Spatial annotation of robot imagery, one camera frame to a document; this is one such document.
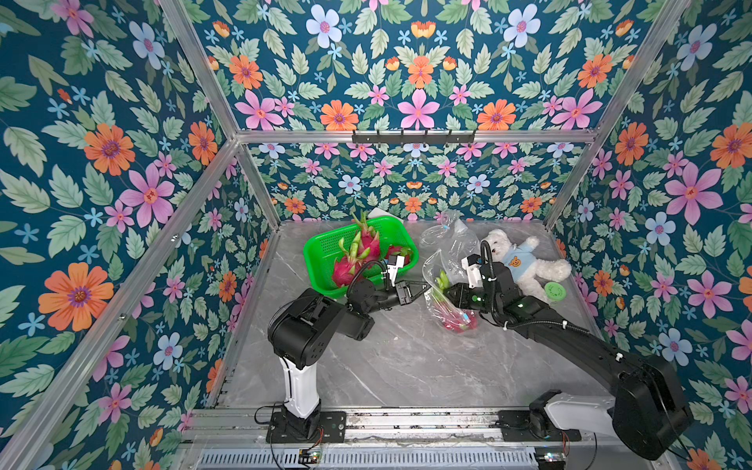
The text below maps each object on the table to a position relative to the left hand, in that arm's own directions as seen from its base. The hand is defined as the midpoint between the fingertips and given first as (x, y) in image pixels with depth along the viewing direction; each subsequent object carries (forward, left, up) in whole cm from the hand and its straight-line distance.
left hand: (431, 288), depth 79 cm
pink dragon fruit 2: (+26, +17, -8) cm, 32 cm away
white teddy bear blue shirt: (+10, -36, -13) cm, 40 cm away
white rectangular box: (+46, +15, -14) cm, 51 cm away
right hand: (+2, -6, -3) cm, 7 cm away
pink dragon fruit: (-7, -4, -2) cm, 8 cm away
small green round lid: (+4, -43, -14) cm, 45 cm away
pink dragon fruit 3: (+14, +25, -6) cm, 29 cm away
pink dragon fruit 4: (+19, +7, -6) cm, 21 cm away
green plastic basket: (+28, +36, -16) cm, 48 cm away
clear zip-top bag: (+5, -4, +2) cm, 6 cm away
